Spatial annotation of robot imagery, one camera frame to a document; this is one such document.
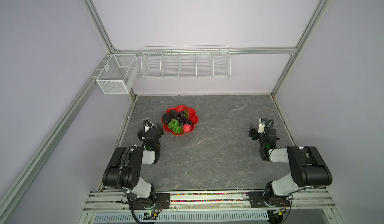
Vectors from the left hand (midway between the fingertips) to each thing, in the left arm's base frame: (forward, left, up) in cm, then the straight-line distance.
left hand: (150, 126), depth 92 cm
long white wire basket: (+34, -24, +22) cm, 48 cm away
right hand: (-4, -68, -2) cm, 69 cm away
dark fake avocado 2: (+12, -13, -3) cm, 18 cm away
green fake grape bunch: (+2, -14, -3) cm, 15 cm away
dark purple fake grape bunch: (+7, -19, -6) cm, 21 cm away
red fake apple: (-1, -23, -3) cm, 23 cm away
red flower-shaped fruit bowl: (+1, -9, -4) cm, 10 cm away
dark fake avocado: (+8, -9, -3) cm, 12 cm away
